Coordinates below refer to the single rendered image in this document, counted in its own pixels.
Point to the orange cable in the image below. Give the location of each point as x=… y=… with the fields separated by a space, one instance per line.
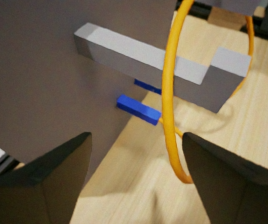
x=167 y=88

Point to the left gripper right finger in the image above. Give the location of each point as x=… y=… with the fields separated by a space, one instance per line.
x=232 y=189

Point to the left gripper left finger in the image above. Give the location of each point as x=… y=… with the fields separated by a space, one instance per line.
x=46 y=190

